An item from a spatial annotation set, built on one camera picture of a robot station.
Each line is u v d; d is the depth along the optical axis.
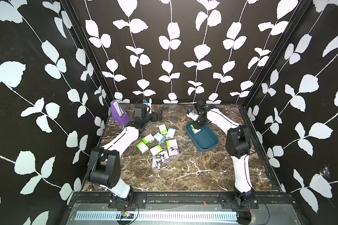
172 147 0.92
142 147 0.93
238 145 0.57
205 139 1.01
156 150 0.92
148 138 0.96
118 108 0.98
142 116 0.68
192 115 0.91
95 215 0.70
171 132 1.01
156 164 0.85
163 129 1.02
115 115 0.99
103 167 0.45
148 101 0.79
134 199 0.73
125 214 0.70
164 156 0.88
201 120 0.85
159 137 0.98
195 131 0.98
